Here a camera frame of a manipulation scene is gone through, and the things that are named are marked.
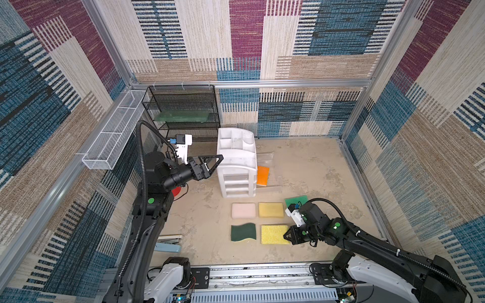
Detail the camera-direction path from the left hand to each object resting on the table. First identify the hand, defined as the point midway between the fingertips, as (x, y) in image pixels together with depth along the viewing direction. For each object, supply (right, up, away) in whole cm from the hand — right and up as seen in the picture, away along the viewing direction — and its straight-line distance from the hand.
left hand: (217, 158), depth 62 cm
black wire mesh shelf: (-26, +28, +45) cm, 59 cm away
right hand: (+27, -33, +16) cm, 46 cm away
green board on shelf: (-21, +21, +31) cm, 43 cm away
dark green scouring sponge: (+8, -32, +21) cm, 39 cm away
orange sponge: (+18, -9, +40) cm, 45 cm away
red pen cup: (-27, -17, +38) cm, 49 cm away
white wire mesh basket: (-42, +3, +7) cm, 43 cm away
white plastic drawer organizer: (+6, -6, +17) cm, 19 cm away
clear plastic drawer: (+22, -1, +48) cm, 53 cm away
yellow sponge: (+21, -24, +27) cm, 42 cm away
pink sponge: (+8, -25, +28) cm, 38 cm away
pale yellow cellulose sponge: (+21, -32, +18) cm, 42 cm away
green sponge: (+35, -22, +36) cm, 54 cm away
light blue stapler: (-23, -36, +18) cm, 46 cm away
